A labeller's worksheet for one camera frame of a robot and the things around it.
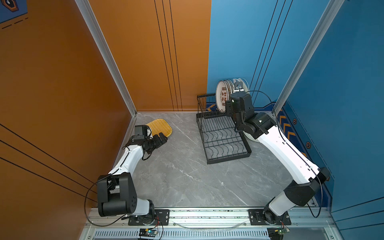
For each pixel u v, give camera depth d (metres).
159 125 1.12
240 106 0.50
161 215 0.75
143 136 0.68
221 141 1.01
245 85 0.84
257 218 0.72
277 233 0.70
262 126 0.46
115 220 0.45
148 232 0.70
